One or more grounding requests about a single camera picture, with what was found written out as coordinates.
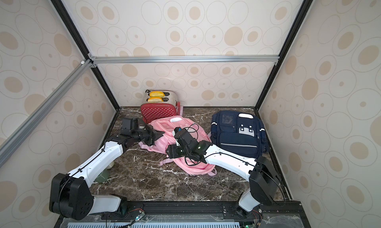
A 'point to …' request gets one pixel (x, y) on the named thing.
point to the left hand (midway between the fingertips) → (167, 129)
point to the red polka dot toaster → (152, 111)
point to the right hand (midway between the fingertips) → (169, 154)
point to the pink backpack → (166, 125)
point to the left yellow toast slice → (157, 94)
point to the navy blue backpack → (239, 133)
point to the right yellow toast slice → (155, 99)
